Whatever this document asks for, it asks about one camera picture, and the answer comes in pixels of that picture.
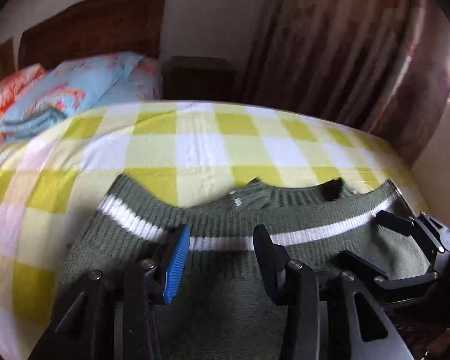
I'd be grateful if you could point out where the large wooden headboard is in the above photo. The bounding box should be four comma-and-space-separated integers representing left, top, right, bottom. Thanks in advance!
17, 0, 166, 69

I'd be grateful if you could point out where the pink floral folded quilt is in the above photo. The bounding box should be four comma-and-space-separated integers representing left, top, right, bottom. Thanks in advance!
0, 63, 45, 144

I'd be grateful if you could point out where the yellow checkered bed sheet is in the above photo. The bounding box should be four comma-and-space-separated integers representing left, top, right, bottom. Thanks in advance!
0, 101, 416, 359

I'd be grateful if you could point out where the dark wooden nightstand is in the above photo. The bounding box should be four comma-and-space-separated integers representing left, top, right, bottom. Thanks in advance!
162, 56, 236, 102

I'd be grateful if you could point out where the pink floral curtain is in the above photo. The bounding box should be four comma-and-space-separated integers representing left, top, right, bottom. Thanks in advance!
241, 0, 450, 164

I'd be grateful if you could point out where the green white knit sweater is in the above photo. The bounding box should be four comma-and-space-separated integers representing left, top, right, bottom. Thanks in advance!
56, 175, 429, 359

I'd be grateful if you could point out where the blue floral folded quilt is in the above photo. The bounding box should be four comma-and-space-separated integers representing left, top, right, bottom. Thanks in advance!
0, 51, 145, 142

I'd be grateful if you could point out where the small wooden headboard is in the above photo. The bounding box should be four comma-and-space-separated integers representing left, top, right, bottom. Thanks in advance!
0, 37, 18, 97

